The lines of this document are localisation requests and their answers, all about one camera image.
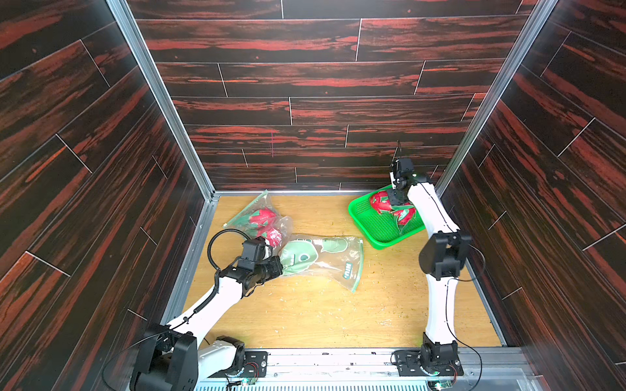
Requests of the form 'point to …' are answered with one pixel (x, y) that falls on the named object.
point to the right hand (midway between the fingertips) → (407, 195)
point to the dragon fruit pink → (404, 216)
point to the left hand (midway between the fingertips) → (285, 265)
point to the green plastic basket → (381, 230)
